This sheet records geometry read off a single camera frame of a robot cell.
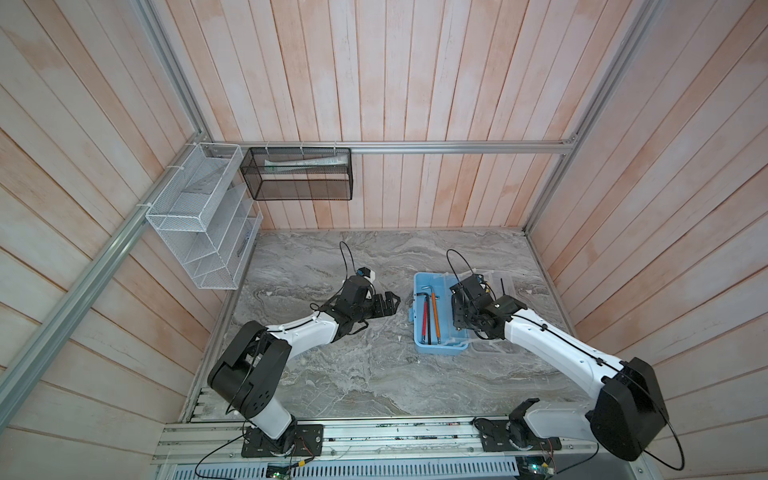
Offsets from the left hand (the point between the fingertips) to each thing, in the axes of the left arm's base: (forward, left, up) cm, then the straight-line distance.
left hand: (389, 306), depth 89 cm
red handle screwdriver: (-1, -11, -8) cm, 14 cm away
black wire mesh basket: (+45, +32, +16) cm, 58 cm away
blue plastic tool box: (+1, -15, -8) cm, 17 cm away
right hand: (-3, -22, +1) cm, 22 cm away
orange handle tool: (+1, -16, -8) cm, 17 cm away
